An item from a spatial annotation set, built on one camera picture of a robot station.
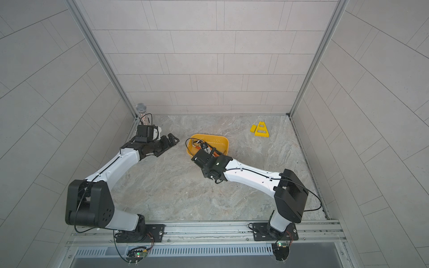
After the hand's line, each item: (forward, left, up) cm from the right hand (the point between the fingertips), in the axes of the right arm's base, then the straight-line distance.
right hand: (209, 166), depth 82 cm
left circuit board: (-33, +30, -7) cm, 45 cm away
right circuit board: (-35, -29, -13) cm, 47 cm away
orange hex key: (+18, +7, -9) cm, 21 cm away
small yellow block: (+30, -28, -8) cm, 42 cm away
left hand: (+14, +17, +4) cm, 22 cm away
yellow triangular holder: (+24, -36, -9) cm, 44 cm away
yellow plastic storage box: (+21, -6, -9) cm, 23 cm away
